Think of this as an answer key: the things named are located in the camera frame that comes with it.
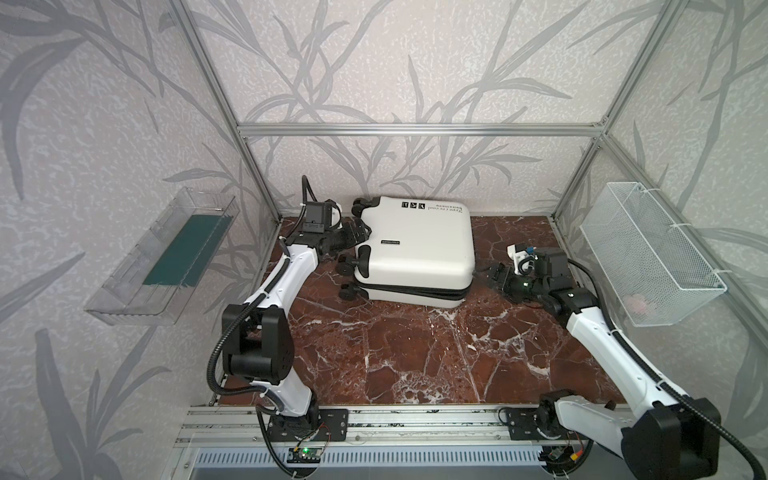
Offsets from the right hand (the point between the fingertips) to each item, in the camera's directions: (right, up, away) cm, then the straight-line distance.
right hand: (482, 269), depth 80 cm
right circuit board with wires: (+18, -46, -5) cm, 49 cm away
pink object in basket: (+36, -8, -6) cm, 38 cm away
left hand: (-33, +13, +8) cm, 36 cm away
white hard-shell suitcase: (-19, +4, +5) cm, 20 cm away
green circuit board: (-45, -44, -9) cm, 64 cm away
